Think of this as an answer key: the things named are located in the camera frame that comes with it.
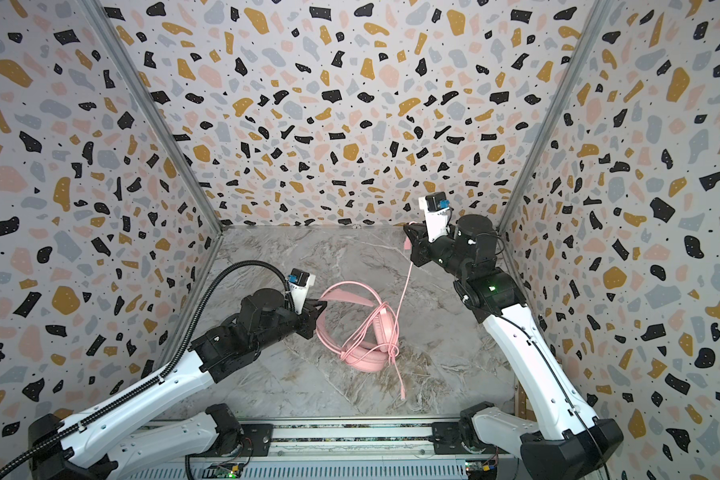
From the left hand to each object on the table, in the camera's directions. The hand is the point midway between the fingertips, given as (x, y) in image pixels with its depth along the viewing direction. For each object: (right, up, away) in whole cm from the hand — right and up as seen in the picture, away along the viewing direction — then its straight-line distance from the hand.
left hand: (327, 300), depth 71 cm
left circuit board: (-23, -40, -1) cm, 46 cm away
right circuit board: (+37, -41, +1) cm, 55 cm away
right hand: (+18, +18, -6) cm, 26 cm away
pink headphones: (+14, -6, -3) cm, 15 cm away
